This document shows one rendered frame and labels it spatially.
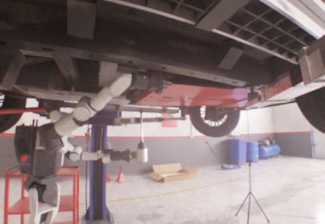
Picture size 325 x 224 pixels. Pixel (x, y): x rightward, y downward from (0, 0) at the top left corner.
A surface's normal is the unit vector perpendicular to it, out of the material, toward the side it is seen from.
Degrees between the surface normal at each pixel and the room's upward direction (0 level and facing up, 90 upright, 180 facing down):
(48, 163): 104
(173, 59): 90
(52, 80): 90
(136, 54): 90
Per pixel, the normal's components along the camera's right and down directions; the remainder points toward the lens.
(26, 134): 0.60, -0.11
